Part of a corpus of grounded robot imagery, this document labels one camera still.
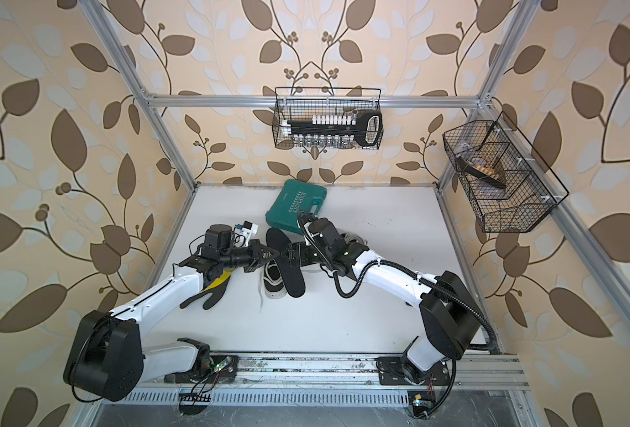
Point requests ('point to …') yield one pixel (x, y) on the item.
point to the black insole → (290, 276)
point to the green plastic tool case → (284, 211)
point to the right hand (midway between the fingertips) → (292, 251)
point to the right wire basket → (506, 194)
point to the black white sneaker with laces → (273, 281)
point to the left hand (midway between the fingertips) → (275, 250)
